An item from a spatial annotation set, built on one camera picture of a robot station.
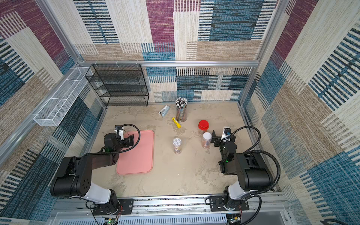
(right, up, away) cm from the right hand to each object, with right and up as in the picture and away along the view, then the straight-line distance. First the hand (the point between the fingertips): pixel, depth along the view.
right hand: (222, 132), depth 91 cm
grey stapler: (-40, +15, +21) cm, 47 cm away
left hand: (-63, -2, +4) cm, 63 cm away
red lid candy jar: (-11, +4, +5) cm, 13 cm away
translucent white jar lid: (-29, -5, -6) cm, 30 cm away
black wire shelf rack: (-74, +35, +20) cm, 84 cm away
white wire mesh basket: (-90, +11, -21) cm, 93 cm away
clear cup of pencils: (-26, +15, +7) cm, 31 cm away
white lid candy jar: (-11, -2, -4) cm, 11 cm away
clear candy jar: (-28, -10, -2) cm, 30 cm away
